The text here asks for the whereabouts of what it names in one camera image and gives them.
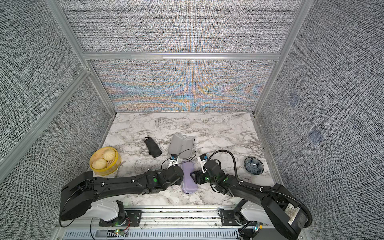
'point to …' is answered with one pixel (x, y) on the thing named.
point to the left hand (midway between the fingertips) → (183, 172)
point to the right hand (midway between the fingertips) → (193, 170)
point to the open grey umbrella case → (182, 145)
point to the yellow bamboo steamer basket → (112, 165)
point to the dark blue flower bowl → (254, 165)
